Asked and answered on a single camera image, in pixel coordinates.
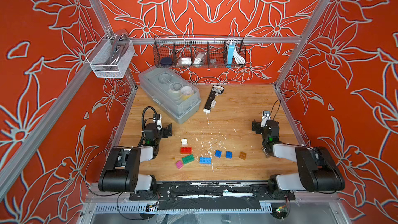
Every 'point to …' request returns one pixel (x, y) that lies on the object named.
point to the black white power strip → (211, 102)
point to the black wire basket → (203, 51)
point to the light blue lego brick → (205, 160)
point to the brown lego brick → (242, 155)
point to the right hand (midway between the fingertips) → (260, 119)
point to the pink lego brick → (179, 164)
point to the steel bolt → (264, 151)
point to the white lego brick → (184, 142)
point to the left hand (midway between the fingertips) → (163, 123)
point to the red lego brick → (186, 150)
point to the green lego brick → (188, 159)
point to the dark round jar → (166, 61)
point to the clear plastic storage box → (166, 90)
